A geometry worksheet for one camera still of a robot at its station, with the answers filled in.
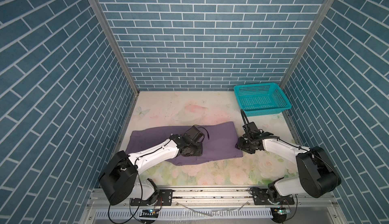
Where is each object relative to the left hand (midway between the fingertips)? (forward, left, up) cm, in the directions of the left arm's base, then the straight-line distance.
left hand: (201, 152), depth 83 cm
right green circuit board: (-27, -38, -6) cm, 47 cm away
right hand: (+6, -22, -4) cm, 23 cm away
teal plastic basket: (+44, -45, -5) cm, 63 cm away
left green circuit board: (-26, +25, -9) cm, 38 cm away
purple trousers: (+10, -12, -8) cm, 18 cm away
